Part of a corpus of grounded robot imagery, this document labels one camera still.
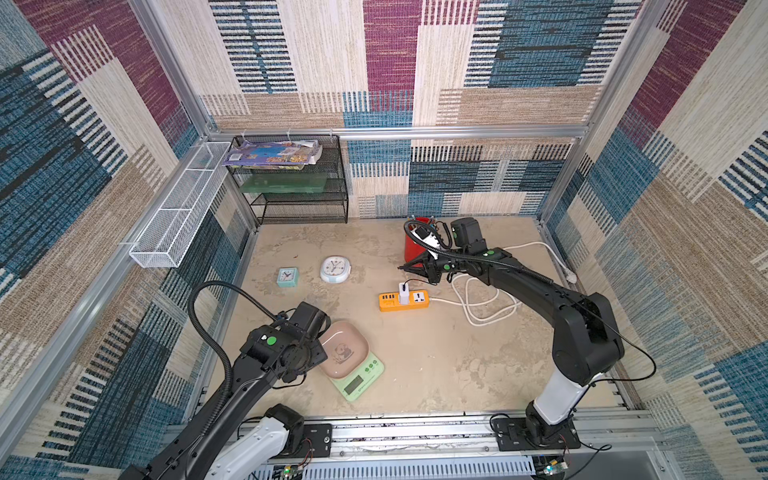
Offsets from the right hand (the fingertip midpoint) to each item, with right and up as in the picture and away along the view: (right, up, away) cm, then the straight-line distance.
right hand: (411, 268), depth 84 cm
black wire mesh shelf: (-30, +22, +8) cm, 38 cm away
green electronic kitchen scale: (-14, -31, -3) cm, 34 cm away
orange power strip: (+3, -11, +12) cm, 16 cm away
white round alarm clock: (-24, -2, +19) cm, 31 cm away
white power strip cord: (+57, -4, +21) cm, 61 cm away
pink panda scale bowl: (-18, -22, +1) cm, 29 cm away
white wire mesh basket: (-59, +10, -11) cm, 61 cm away
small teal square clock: (-40, -4, +18) cm, 44 cm away
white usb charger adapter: (-2, -8, +8) cm, 11 cm away
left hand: (-24, -22, -9) cm, 34 cm away
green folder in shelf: (-44, +29, +23) cm, 57 cm away
